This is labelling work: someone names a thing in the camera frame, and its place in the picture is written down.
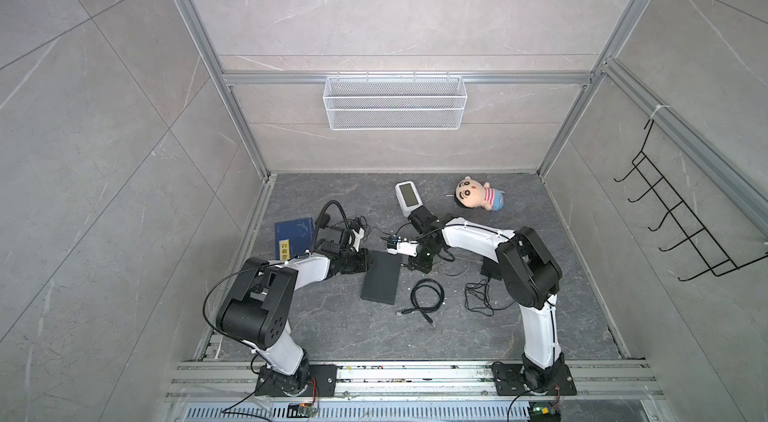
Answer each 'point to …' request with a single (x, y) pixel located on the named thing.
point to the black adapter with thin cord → (324, 221)
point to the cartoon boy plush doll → (471, 193)
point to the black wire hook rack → (695, 231)
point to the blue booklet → (300, 233)
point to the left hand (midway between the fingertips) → (374, 255)
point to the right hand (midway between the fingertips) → (412, 260)
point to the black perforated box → (380, 280)
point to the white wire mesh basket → (394, 102)
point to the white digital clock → (408, 197)
